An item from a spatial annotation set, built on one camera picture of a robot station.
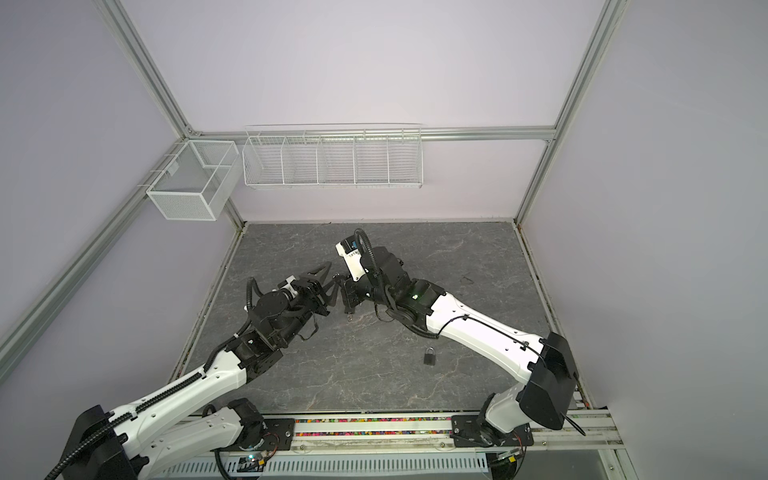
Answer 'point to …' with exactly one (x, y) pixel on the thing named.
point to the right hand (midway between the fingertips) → (336, 280)
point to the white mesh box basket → (197, 183)
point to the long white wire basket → (333, 156)
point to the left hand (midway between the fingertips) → (339, 270)
